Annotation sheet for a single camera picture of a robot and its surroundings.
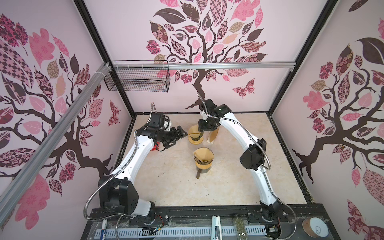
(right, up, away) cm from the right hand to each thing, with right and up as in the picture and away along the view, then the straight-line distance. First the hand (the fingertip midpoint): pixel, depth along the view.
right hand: (201, 127), depth 90 cm
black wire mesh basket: (-52, +40, +32) cm, 72 cm away
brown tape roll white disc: (+51, -45, -25) cm, 72 cm away
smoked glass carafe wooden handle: (-2, -26, -9) cm, 27 cm away
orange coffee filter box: (+8, -6, +13) cm, 17 cm away
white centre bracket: (+6, -46, -20) cm, 50 cm away
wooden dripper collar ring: (+1, -22, -10) cm, 24 cm away
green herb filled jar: (+17, -47, -23) cm, 56 cm away
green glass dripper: (-3, -8, +2) cm, 9 cm away
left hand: (-11, -7, -11) cm, 17 cm away
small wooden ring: (-3, -10, +2) cm, 10 cm away
